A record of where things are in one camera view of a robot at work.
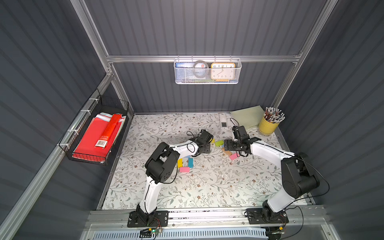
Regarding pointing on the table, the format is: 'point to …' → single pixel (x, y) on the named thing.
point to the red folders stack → (100, 137)
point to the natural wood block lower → (228, 152)
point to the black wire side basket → (97, 103)
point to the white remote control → (223, 121)
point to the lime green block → (219, 143)
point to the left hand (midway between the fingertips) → (207, 148)
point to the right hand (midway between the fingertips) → (230, 145)
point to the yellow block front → (180, 163)
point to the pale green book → (249, 117)
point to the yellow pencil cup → (266, 127)
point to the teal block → (190, 162)
